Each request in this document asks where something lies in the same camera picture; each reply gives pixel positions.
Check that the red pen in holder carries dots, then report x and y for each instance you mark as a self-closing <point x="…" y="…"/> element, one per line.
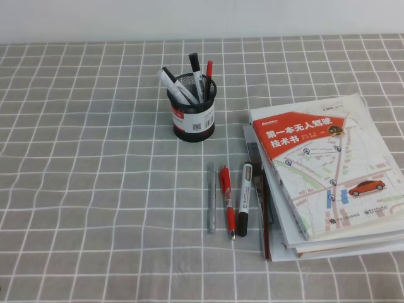
<point x="209" y="71"/>

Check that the orange edged book in stack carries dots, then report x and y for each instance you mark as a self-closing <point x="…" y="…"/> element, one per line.
<point x="381" y="247"/>

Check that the grey silver pen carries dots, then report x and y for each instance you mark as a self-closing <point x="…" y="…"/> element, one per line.
<point x="211" y="197"/>

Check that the black mesh pen holder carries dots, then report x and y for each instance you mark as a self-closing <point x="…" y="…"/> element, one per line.
<point x="194" y="123"/>

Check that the white marker black cap upright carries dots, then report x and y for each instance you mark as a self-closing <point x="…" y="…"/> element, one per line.
<point x="198" y="78"/>

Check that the red retractable pen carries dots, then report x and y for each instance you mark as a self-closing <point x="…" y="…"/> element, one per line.
<point x="225" y="183"/>

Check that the white marker black cap tilted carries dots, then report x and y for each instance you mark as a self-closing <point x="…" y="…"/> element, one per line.
<point x="181" y="94"/>

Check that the white whiteboard marker black cap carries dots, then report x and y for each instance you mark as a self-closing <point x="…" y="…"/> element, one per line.
<point x="244" y="200"/>

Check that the grey checked tablecloth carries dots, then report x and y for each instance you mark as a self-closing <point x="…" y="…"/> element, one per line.
<point x="102" y="202"/>

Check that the orange white driverless car book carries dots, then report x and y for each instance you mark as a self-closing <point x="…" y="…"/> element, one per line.
<point x="325" y="170"/>

